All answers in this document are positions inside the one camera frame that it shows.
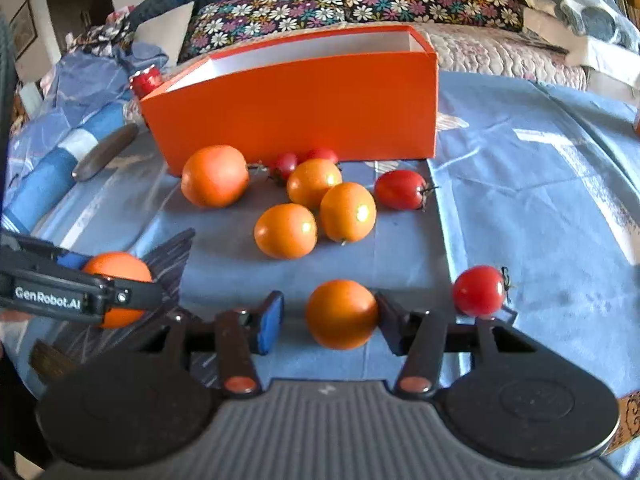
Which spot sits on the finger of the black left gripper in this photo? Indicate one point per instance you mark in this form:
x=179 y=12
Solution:
x=123 y=293
x=62 y=256

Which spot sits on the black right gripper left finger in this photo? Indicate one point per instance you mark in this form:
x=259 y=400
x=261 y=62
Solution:
x=241 y=334

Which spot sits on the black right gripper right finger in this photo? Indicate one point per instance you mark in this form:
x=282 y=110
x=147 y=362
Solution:
x=418 y=336

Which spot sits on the red cherry tomato front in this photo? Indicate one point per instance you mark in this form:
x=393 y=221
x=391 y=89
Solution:
x=481 y=290

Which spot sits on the mandarin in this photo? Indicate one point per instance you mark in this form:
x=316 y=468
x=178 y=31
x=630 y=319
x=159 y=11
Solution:
x=341 y=315
x=286 y=231
x=310 y=181
x=347 y=213

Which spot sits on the blue striped rolled cloth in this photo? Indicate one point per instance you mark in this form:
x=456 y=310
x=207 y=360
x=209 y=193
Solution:
x=45 y=186

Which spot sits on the dark oblong case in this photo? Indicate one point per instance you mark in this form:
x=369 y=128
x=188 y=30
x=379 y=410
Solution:
x=104 y=152

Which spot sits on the blue bed sheet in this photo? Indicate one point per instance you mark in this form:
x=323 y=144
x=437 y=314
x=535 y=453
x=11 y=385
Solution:
x=538 y=179

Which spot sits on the red tomato with stem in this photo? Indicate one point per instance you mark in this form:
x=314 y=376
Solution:
x=403 y=190

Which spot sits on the large orange back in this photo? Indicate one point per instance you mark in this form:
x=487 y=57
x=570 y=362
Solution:
x=215 y=177

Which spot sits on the mandarin top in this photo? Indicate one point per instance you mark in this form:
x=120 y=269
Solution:
x=310 y=181

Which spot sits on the dark red tomato left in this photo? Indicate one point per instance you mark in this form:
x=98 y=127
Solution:
x=282 y=168

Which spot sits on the red soda can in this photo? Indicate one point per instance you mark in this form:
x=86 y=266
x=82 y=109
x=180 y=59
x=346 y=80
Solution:
x=145 y=81

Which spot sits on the red tomato behind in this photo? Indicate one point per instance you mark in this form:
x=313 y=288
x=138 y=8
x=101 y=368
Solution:
x=323 y=153

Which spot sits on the white pillow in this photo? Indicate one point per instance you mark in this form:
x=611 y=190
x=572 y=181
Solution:
x=167 y=31

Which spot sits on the orange cardboard box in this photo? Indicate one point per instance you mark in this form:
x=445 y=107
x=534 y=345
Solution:
x=366 y=93

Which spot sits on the quilted pink bedspread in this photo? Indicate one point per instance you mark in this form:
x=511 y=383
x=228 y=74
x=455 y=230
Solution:
x=496 y=52

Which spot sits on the floral cushion left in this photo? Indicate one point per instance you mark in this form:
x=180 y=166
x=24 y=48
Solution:
x=223 y=23

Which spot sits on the grey spotted pillow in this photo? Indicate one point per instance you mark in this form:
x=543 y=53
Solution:
x=600 y=19

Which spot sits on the framed wall picture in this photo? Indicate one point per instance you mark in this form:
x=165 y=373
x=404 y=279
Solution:
x=23 y=28

